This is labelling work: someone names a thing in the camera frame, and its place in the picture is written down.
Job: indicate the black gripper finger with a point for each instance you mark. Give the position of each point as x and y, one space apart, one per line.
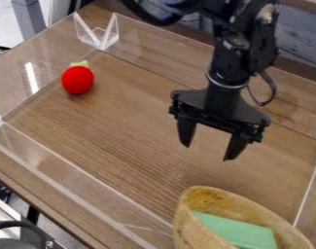
187 127
236 146

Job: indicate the brown wooden bowl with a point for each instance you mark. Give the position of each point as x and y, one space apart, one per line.
212 201

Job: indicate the green rectangular block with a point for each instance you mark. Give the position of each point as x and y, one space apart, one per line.
241 234

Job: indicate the black device bottom left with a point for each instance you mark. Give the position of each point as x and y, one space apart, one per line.
22 235

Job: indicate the red plush strawberry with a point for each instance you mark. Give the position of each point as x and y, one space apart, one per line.
78 78

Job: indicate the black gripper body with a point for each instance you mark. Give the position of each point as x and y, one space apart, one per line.
219 107

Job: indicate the grey post top left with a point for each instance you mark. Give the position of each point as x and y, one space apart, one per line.
29 16

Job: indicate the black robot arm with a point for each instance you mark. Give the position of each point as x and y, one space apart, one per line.
245 50

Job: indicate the clear acrylic corner bracket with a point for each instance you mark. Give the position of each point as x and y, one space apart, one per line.
98 37

